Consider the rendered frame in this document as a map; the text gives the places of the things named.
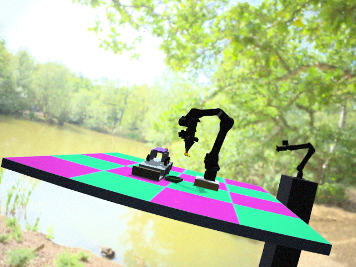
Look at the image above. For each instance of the green tray rim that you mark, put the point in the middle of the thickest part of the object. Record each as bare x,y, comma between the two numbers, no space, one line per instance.
172,179

